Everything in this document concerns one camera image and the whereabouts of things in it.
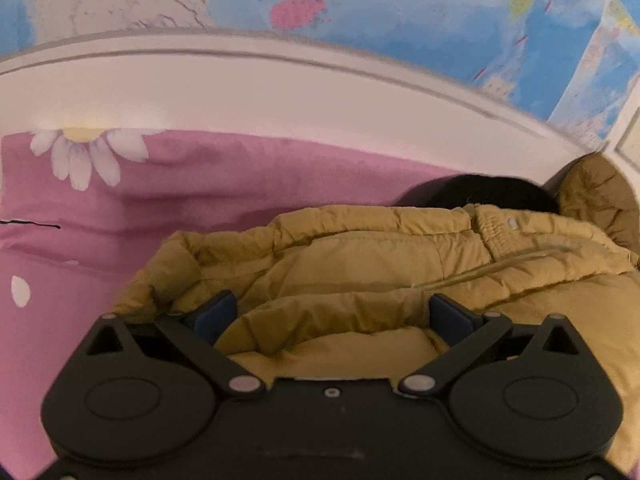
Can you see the pink floral bed sheet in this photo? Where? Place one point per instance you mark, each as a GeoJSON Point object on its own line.
{"type": "Point", "coordinates": [200, 185]}

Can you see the tan down jacket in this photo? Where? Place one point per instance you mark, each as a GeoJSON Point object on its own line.
{"type": "Point", "coordinates": [375, 260]}

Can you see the white bed headboard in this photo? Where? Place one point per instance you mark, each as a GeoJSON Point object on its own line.
{"type": "Point", "coordinates": [250, 90]}

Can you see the colourful wall map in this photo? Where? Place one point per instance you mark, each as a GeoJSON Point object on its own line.
{"type": "Point", "coordinates": [400, 10]}

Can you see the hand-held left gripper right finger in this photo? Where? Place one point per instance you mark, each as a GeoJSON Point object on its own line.
{"type": "Point", "coordinates": [452, 320]}

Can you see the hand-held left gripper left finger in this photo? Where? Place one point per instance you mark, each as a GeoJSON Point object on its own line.
{"type": "Point", "coordinates": [215, 317]}

